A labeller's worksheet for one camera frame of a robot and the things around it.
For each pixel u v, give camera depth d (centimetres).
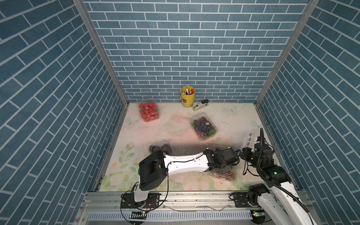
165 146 95
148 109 108
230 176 78
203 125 96
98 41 83
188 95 108
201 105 116
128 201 72
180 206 74
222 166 60
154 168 48
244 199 73
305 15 74
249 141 78
